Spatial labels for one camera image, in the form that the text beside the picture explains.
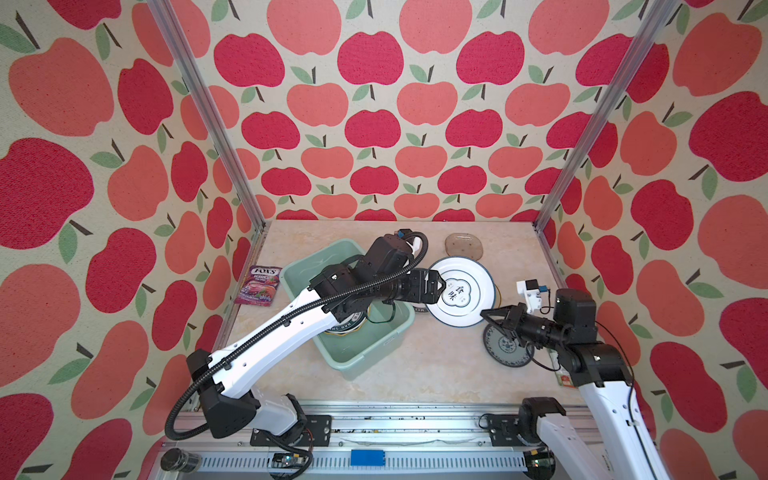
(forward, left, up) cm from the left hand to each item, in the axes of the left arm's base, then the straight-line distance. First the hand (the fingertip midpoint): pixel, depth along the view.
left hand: (437, 288), depth 65 cm
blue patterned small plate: (-2, -25, -32) cm, 41 cm away
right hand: (-2, -13, -8) cm, 16 cm away
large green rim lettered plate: (+6, +22, -29) cm, 37 cm away
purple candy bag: (+20, +53, -29) cm, 64 cm away
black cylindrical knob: (-28, +56, -22) cm, 66 cm away
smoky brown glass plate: (+41, -19, -31) cm, 55 cm away
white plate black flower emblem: (+4, -10, -7) cm, 12 cm away
